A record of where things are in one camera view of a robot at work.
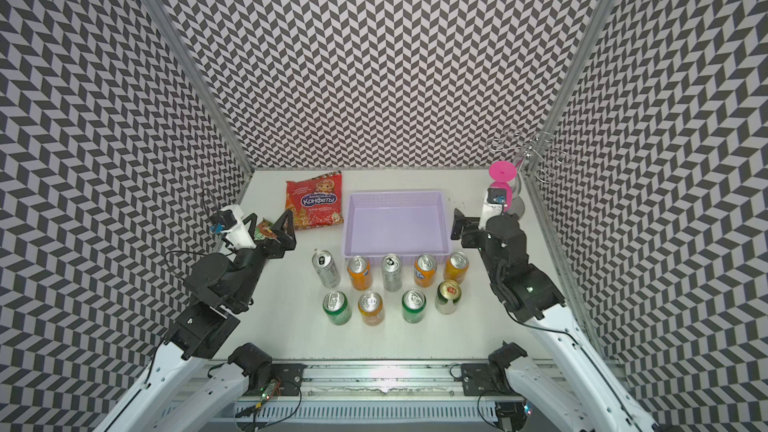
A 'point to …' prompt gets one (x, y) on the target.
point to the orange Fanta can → (425, 266)
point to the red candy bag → (315, 202)
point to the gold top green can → (447, 297)
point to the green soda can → (337, 308)
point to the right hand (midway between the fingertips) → (476, 217)
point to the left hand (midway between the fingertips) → (274, 216)
